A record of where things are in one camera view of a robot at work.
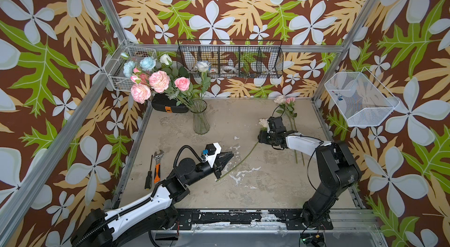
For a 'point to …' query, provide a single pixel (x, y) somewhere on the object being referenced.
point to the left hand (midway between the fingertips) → (232, 152)
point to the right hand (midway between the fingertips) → (261, 136)
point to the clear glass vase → (201, 124)
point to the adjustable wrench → (157, 156)
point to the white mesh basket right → (361, 99)
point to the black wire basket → (226, 58)
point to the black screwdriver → (148, 181)
